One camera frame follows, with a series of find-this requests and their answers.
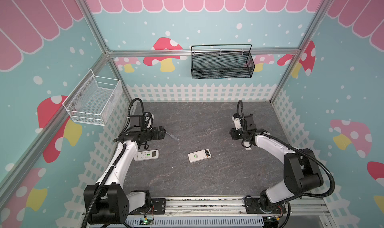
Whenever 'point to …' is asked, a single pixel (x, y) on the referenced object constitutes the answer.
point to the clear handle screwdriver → (173, 136)
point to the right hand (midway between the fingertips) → (232, 130)
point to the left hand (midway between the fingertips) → (157, 134)
